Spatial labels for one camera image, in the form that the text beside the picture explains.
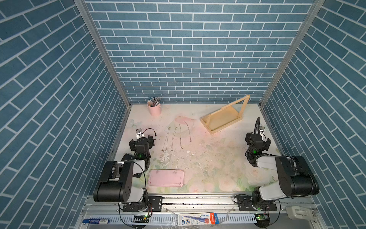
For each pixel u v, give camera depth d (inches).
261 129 31.0
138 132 30.5
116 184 17.3
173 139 39.3
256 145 28.0
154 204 29.2
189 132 41.0
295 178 17.7
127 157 34.7
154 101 41.3
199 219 27.2
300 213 27.7
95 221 26.7
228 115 44.5
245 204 29.0
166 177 32.3
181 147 37.8
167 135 40.1
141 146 27.3
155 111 43.3
